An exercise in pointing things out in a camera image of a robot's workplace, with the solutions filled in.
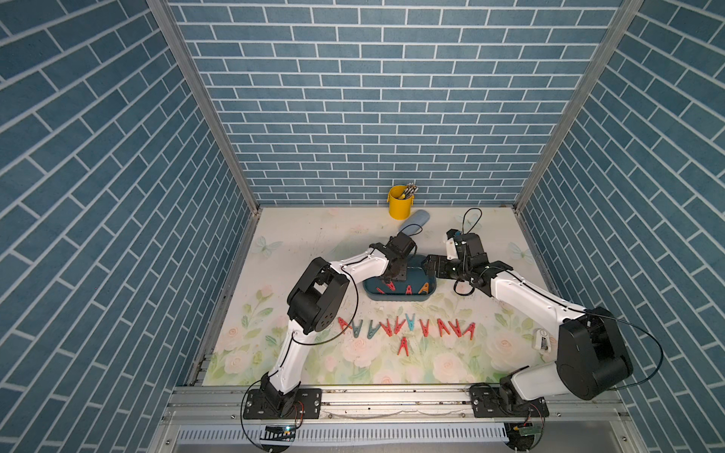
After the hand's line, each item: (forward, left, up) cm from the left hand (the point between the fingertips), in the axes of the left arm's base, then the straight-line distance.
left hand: (403, 276), depth 98 cm
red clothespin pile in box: (-5, -1, +1) cm, 6 cm away
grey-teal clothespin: (-19, +16, -1) cm, 24 cm away
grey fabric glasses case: (+25, -7, +1) cm, 26 cm away
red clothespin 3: (-17, +3, -2) cm, 17 cm away
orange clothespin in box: (-5, -7, 0) cm, 8 cm away
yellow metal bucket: (+29, 0, +4) cm, 30 cm away
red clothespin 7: (-19, -20, 0) cm, 27 cm away
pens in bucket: (+28, -3, +16) cm, 32 cm away
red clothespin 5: (-17, -11, -2) cm, 21 cm away
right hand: (-2, -9, +10) cm, 14 cm away
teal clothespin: (-17, -1, -1) cm, 17 cm away
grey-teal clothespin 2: (-19, +11, -1) cm, 22 cm away
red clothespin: (-17, +20, -2) cm, 26 cm away
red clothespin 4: (-19, -6, -1) cm, 19 cm away
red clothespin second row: (-23, +1, -1) cm, 23 cm away
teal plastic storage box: (-4, -5, 0) cm, 6 cm away
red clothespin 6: (-18, -15, 0) cm, 24 cm away
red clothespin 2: (-18, +6, -1) cm, 19 cm away
